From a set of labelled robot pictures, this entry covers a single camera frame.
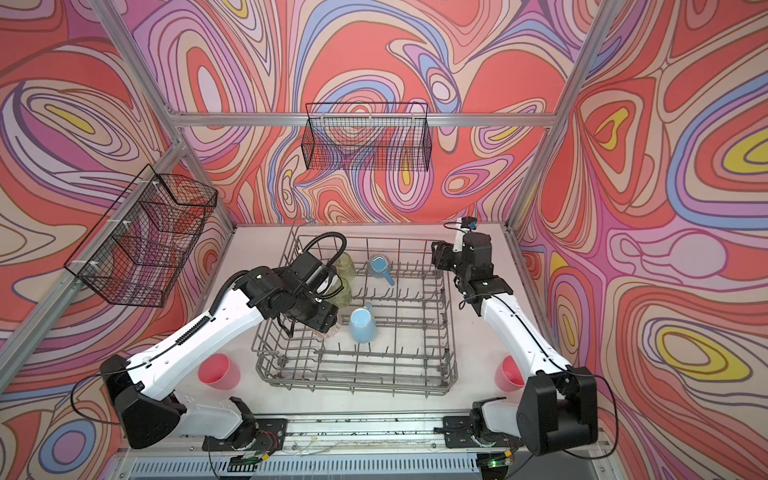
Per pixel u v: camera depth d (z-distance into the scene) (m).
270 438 0.72
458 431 0.74
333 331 0.67
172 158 0.88
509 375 0.82
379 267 0.88
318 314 0.65
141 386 0.39
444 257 0.72
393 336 0.87
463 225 0.71
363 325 0.78
